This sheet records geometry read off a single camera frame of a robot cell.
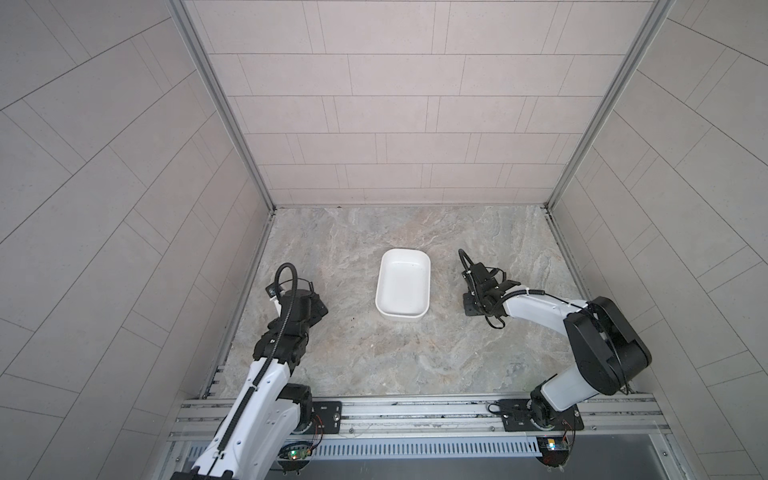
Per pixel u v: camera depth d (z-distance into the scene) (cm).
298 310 59
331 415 71
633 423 71
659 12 71
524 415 71
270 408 48
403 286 94
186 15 71
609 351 45
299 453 64
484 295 68
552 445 69
